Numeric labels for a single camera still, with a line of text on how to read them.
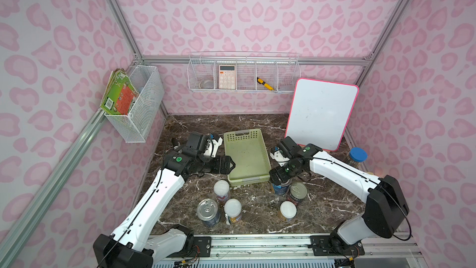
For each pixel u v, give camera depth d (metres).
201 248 0.73
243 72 1.01
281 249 0.73
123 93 0.74
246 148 1.04
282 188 0.81
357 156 0.77
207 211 0.72
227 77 0.95
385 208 0.42
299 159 0.59
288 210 0.75
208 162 0.60
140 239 0.38
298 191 0.77
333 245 0.65
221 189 0.77
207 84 0.95
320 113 0.90
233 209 0.70
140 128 0.85
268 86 0.97
